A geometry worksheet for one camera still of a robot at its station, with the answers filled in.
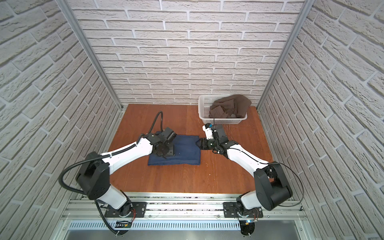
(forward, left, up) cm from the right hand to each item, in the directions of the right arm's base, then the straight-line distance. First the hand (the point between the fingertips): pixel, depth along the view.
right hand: (198, 141), depth 85 cm
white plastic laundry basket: (+41, -9, -8) cm, 43 cm away
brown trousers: (+31, -29, -4) cm, 43 cm away
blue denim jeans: (0, +8, -11) cm, 13 cm away
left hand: (-2, +16, -5) cm, 17 cm away
